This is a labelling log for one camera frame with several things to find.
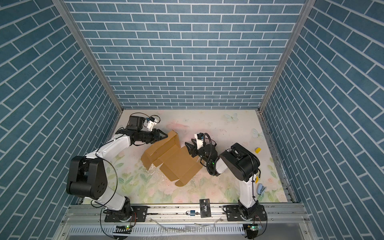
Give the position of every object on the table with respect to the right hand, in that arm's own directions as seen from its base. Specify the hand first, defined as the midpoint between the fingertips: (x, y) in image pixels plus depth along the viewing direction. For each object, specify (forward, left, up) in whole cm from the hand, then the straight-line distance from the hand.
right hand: (188, 140), depth 90 cm
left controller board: (-46, +27, -13) cm, 55 cm away
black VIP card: (-34, -13, -11) cm, 38 cm away
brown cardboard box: (-9, +7, -12) cm, 17 cm away
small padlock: (-36, -5, -11) cm, 38 cm away
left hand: (-1, +13, +5) cm, 14 cm away
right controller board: (-41, -36, -13) cm, 56 cm away
